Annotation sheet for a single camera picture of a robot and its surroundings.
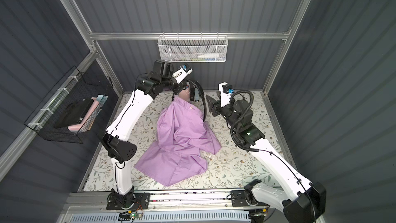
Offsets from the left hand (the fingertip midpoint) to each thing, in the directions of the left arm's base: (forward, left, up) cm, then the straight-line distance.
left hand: (186, 81), depth 77 cm
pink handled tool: (-25, +46, -5) cm, 53 cm away
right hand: (-13, -12, +3) cm, 18 cm away
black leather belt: (-5, -8, -6) cm, 11 cm away
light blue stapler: (+19, -4, -30) cm, 35 cm away
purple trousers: (-15, +3, -25) cm, 30 cm away
